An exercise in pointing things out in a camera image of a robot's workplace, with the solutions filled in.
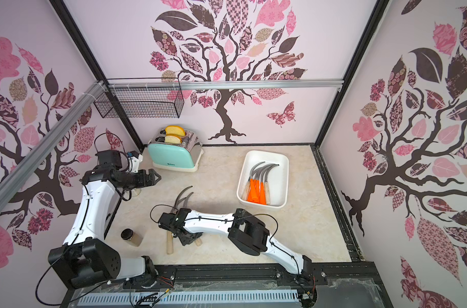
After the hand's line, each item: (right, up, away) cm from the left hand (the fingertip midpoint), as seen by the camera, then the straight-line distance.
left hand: (149, 183), depth 79 cm
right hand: (+16, -24, +6) cm, 30 cm away
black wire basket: (-27, +47, +43) cm, 69 cm away
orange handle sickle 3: (+48, -3, +21) cm, 53 cm away
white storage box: (+60, -2, +22) cm, 64 cm away
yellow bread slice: (+3, +26, +21) cm, 34 cm away
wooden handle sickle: (+7, -25, +4) cm, 26 cm away
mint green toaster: (+9, +12, +19) cm, 24 cm away
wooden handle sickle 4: (+42, -7, +18) cm, 46 cm away
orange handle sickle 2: (+50, -9, +15) cm, 53 cm away
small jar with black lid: (-6, -23, -1) cm, 24 cm away
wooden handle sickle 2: (+7, -7, +20) cm, 22 cm away
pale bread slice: (+3, +21, +18) cm, 28 cm away
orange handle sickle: (+44, -8, +15) cm, 47 cm away
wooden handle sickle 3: (+20, -26, +2) cm, 33 cm away
